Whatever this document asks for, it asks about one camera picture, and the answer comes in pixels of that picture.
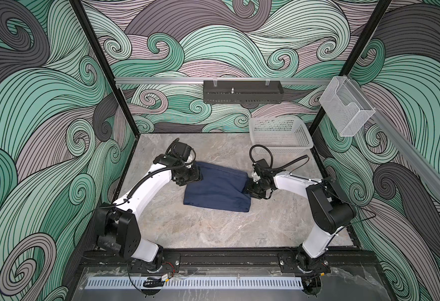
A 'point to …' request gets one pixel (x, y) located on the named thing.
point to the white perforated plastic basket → (284, 135)
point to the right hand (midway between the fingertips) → (243, 193)
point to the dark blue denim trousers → (220, 187)
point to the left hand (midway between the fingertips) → (198, 177)
